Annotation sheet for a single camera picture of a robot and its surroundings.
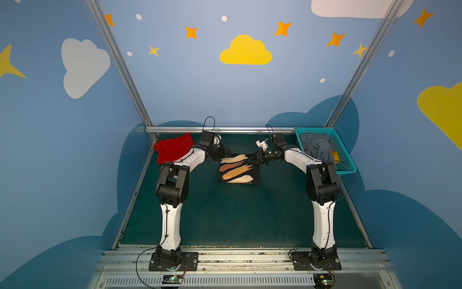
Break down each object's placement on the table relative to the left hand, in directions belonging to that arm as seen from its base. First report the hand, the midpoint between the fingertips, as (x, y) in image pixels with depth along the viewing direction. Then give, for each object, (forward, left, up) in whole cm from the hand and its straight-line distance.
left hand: (232, 151), depth 99 cm
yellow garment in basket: (+2, -62, -6) cm, 63 cm away
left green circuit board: (-58, +24, -12) cm, 64 cm away
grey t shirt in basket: (+8, -52, -3) cm, 53 cm away
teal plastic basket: (-5, -64, -4) cm, 64 cm away
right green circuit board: (-57, -39, -12) cm, 71 cm away
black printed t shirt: (-6, -4, -9) cm, 12 cm away
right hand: (-4, -9, -1) cm, 10 cm away
